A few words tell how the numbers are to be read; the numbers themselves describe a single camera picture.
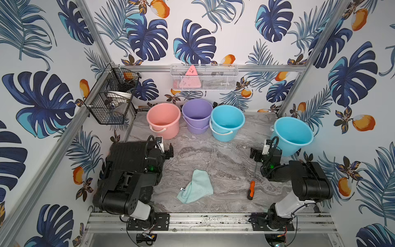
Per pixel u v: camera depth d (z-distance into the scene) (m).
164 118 1.03
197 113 1.12
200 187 0.82
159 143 0.77
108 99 0.92
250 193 0.81
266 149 0.85
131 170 0.52
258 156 0.87
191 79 0.90
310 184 0.47
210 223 0.76
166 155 0.73
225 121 1.04
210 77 0.93
